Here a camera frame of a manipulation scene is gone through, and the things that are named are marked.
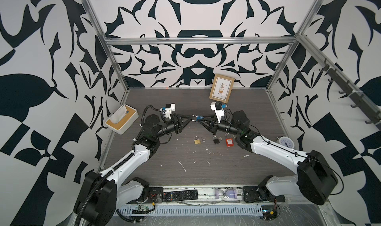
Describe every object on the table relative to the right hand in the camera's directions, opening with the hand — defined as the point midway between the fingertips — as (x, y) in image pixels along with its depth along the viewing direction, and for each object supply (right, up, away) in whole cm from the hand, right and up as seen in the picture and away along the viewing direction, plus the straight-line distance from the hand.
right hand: (200, 119), depth 71 cm
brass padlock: (0, -15, +22) cm, 26 cm away
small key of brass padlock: (+4, -15, +20) cm, 25 cm away
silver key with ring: (+14, -14, +23) cm, 30 cm away
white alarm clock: (+54, -15, +19) cm, 59 cm away
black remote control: (-14, -37, +2) cm, 40 cm away
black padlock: (+11, -15, +21) cm, 28 cm away
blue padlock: (0, +1, 0) cm, 1 cm away
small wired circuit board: (-27, -43, +1) cm, 51 cm away
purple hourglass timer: (+15, -36, +1) cm, 39 cm away
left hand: (-3, +3, -3) cm, 5 cm away
